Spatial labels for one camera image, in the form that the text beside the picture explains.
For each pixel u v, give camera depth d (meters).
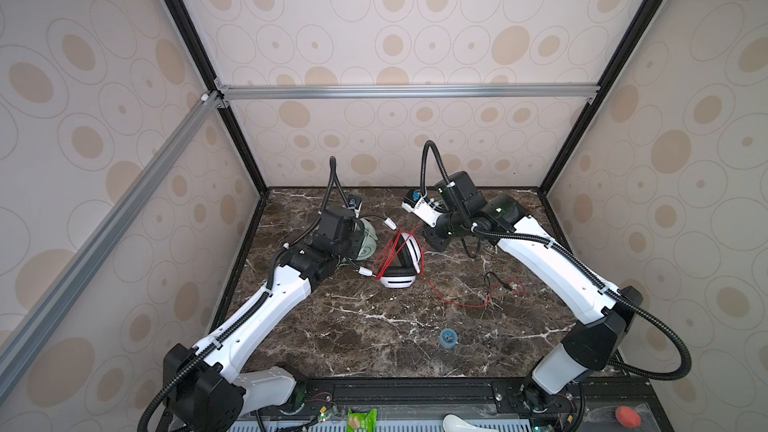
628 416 0.69
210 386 0.37
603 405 0.73
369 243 0.95
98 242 0.54
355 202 0.66
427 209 0.63
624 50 0.81
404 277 0.74
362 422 0.68
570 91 0.92
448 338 0.83
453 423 0.69
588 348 0.45
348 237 0.59
